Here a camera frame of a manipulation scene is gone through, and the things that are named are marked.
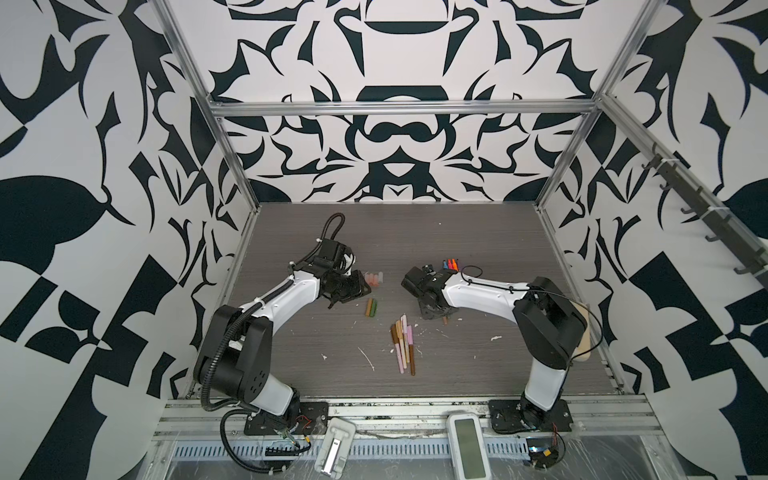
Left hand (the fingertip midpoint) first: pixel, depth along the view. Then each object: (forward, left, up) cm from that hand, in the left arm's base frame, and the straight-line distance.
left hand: (368, 285), depth 87 cm
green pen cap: (-3, -1, -8) cm, 9 cm away
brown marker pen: (-8, -22, -8) cm, 25 cm away
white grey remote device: (-38, +8, -6) cm, 39 cm away
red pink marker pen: (+12, -27, -8) cm, 30 cm away
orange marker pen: (+12, -28, -8) cm, 32 cm away
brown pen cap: (-3, 0, -8) cm, 8 cm away
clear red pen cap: (+7, -2, -9) cm, 11 cm away
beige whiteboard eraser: (-28, -37, +26) cm, 53 cm away
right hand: (-4, -20, -7) cm, 22 cm away
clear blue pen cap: (+8, -3, -8) cm, 12 cm away
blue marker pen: (+12, -25, -8) cm, 29 cm away
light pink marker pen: (-12, -10, -9) cm, 18 cm away
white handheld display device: (-38, -22, -5) cm, 44 cm away
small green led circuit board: (-40, -41, -10) cm, 58 cm away
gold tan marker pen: (-10, -9, -9) cm, 16 cm away
